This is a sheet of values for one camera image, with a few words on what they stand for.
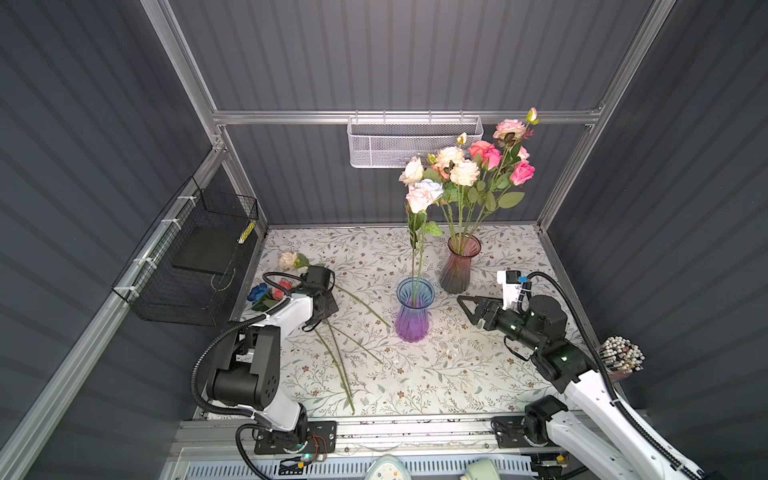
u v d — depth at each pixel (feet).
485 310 2.11
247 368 1.48
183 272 2.37
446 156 2.46
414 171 2.53
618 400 1.57
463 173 2.52
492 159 2.58
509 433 2.41
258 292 3.14
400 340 2.94
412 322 3.04
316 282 2.47
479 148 2.66
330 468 2.32
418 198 2.13
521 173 2.37
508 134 2.50
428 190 2.20
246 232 2.66
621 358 2.23
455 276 3.13
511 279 2.16
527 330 1.96
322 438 2.37
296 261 3.47
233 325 1.50
